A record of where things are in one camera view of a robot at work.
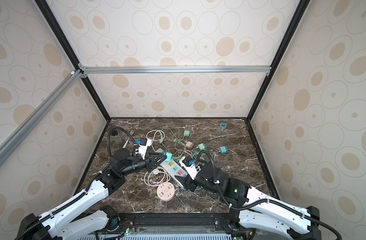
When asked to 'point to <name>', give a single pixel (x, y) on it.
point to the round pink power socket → (165, 191)
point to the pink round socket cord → (156, 177)
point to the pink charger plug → (189, 144)
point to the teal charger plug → (223, 149)
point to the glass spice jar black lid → (115, 138)
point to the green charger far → (187, 133)
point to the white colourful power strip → (173, 168)
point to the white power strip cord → (162, 138)
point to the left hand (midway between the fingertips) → (167, 157)
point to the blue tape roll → (223, 125)
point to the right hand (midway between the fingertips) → (181, 170)
